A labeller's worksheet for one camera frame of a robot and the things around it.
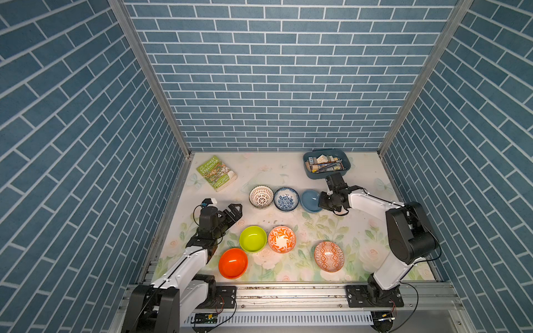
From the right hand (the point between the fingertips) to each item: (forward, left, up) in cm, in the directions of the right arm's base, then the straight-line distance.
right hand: (321, 203), depth 96 cm
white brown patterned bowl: (+2, +29, 0) cm, 29 cm away
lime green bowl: (-19, +30, -2) cm, 35 cm away
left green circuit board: (-47, +42, -6) cm, 64 cm away
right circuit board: (-43, -19, -4) cm, 47 cm away
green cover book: (+14, +54, 0) cm, 56 cm away
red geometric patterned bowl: (-23, -2, -2) cm, 24 cm away
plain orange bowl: (-30, +35, 0) cm, 46 cm away
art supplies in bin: (+26, -3, 0) cm, 26 cm away
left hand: (-10, +35, +6) cm, 37 cm away
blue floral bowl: (0, +17, +1) cm, 17 cm away
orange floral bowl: (-18, +17, -2) cm, 25 cm away
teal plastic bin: (+33, -12, +1) cm, 35 cm away
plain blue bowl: (+1, +5, 0) cm, 5 cm away
